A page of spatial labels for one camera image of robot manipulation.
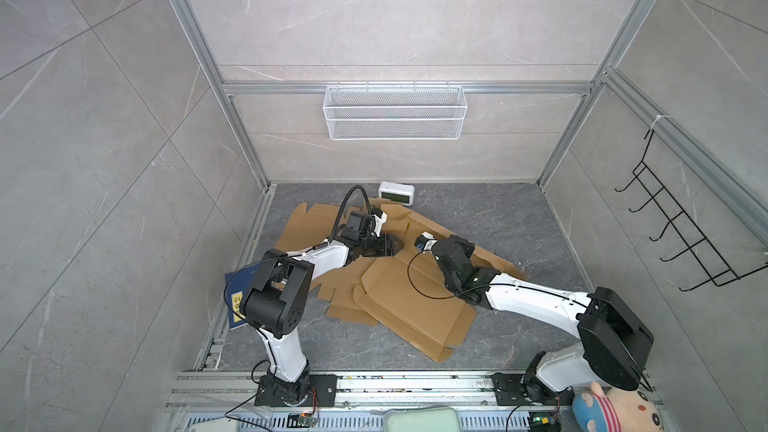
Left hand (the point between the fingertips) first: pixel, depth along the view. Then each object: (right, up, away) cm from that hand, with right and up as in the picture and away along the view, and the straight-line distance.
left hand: (396, 239), depth 93 cm
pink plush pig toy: (+49, -36, -28) cm, 66 cm away
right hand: (+18, +3, -8) cm, 20 cm away
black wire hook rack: (+65, +6, -26) cm, 71 cm away
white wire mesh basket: (-2, +43, +7) cm, 43 cm away
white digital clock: (+1, +16, +17) cm, 23 cm away
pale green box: (+9, -39, -26) cm, 47 cm away
